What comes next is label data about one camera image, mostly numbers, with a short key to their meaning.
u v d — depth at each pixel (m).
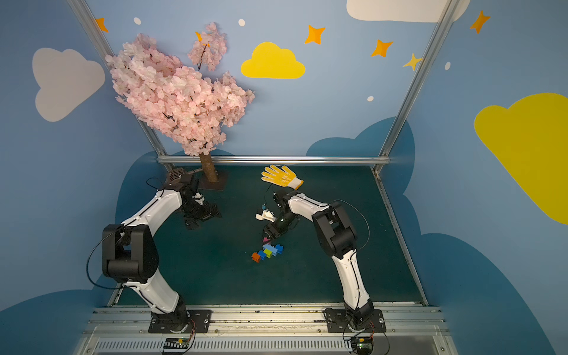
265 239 0.88
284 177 1.19
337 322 0.74
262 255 0.88
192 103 0.73
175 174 1.17
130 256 0.47
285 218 0.85
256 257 0.88
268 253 0.88
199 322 0.75
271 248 0.90
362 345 0.73
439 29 0.74
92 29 0.72
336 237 0.57
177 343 0.73
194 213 0.78
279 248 0.89
